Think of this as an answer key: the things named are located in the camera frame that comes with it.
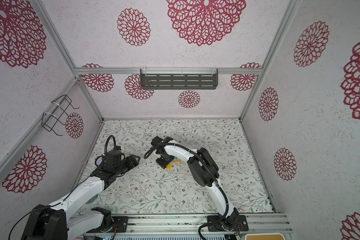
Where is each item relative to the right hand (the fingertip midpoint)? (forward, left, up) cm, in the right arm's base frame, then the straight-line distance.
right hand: (164, 161), depth 95 cm
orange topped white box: (-37, -50, +2) cm, 62 cm away
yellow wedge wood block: (-3, -3, 0) cm, 5 cm away
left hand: (-4, +15, +7) cm, 17 cm away
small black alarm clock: (-1, +41, +2) cm, 42 cm away
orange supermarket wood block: (+1, -8, 0) cm, 8 cm away
